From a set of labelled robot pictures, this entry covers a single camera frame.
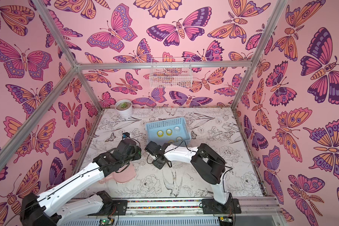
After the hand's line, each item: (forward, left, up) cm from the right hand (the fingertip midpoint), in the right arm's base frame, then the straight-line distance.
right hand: (157, 163), depth 89 cm
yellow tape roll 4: (+16, -8, +1) cm, 18 cm away
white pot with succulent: (+39, +28, +10) cm, 49 cm away
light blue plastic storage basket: (+26, +7, 0) cm, 27 cm away
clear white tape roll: (+27, -12, 0) cm, 30 cm away
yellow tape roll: (+23, -7, +1) cm, 24 cm away
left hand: (+2, +8, +14) cm, 17 cm away
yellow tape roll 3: (+17, -14, +1) cm, 22 cm away
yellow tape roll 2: (+22, 0, 0) cm, 22 cm away
